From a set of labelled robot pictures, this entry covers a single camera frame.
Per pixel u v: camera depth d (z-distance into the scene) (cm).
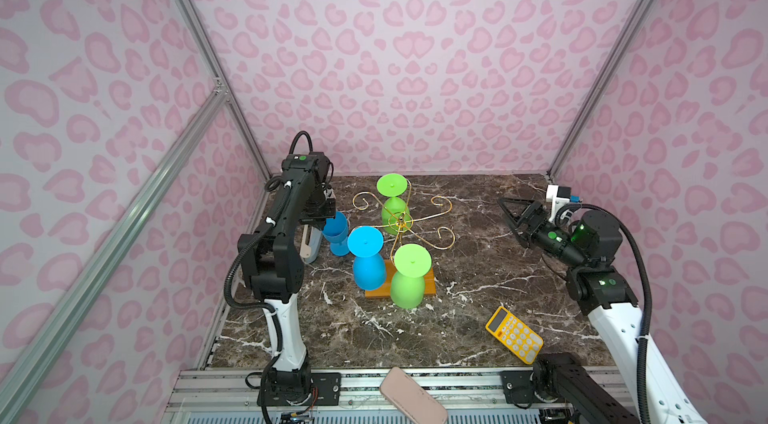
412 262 59
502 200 64
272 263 52
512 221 60
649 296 49
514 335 80
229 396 74
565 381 60
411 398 70
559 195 63
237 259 45
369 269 67
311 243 98
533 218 60
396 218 68
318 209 76
